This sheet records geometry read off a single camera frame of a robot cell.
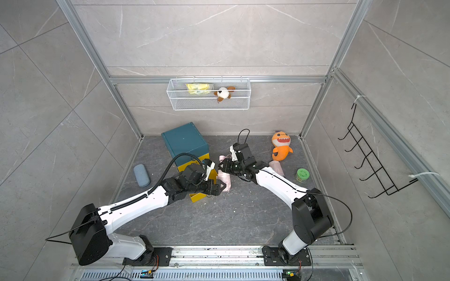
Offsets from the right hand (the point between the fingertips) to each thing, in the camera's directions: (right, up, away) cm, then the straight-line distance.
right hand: (222, 166), depth 84 cm
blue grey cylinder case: (-46, -7, +13) cm, 49 cm away
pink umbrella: (+2, -4, -6) cm, 7 cm away
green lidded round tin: (+44, -6, +11) cm, 46 cm away
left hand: (0, -7, -6) cm, 9 cm away
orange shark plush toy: (+36, +13, +23) cm, 45 cm away
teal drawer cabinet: (-19, +14, +4) cm, 24 cm away
